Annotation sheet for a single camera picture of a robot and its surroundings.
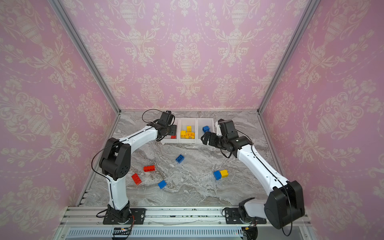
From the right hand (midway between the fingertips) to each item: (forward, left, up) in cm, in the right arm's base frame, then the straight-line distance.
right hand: (208, 139), depth 82 cm
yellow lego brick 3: (+14, +11, -15) cm, 23 cm away
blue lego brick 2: (-2, +17, -18) cm, 25 cm away
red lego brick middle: (-8, +36, -17) cm, 40 cm away
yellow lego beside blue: (-12, -9, -18) cm, 24 cm away
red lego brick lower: (-14, +42, -17) cm, 47 cm away
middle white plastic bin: (+30, +15, -20) cm, 39 cm away
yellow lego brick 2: (+16, +15, -15) cm, 27 cm away
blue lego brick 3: (-17, +27, -19) cm, 37 cm away
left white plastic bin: (+11, +26, -14) cm, 31 cm away
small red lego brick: (+14, +22, -16) cm, 31 cm away
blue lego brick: (+20, -1, -16) cm, 26 cm away
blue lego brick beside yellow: (-13, -5, -18) cm, 23 cm away
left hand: (+16, +22, -9) cm, 29 cm away
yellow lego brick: (+20, +11, -15) cm, 27 cm away
